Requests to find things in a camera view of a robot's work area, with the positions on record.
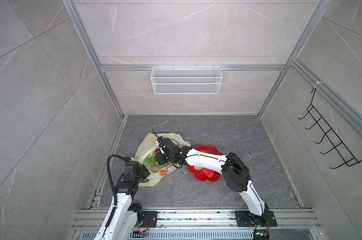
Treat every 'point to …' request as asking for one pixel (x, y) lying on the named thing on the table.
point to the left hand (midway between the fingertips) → (144, 165)
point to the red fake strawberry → (208, 172)
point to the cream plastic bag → (145, 154)
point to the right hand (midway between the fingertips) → (158, 156)
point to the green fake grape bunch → (152, 159)
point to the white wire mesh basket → (185, 80)
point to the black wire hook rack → (346, 156)
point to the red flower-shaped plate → (198, 174)
